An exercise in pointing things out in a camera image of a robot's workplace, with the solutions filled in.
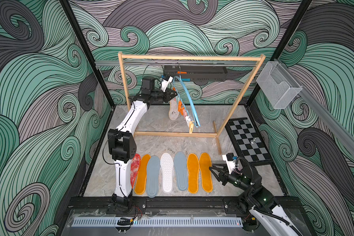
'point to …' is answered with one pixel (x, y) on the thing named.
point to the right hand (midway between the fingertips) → (212, 167)
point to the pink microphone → (240, 166)
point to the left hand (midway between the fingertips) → (176, 91)
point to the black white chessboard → (247, 140)
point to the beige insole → (173, 111)
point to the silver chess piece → (253, 141)
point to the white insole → (167, 162)
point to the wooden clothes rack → (217, 134)
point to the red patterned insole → (134, 167)
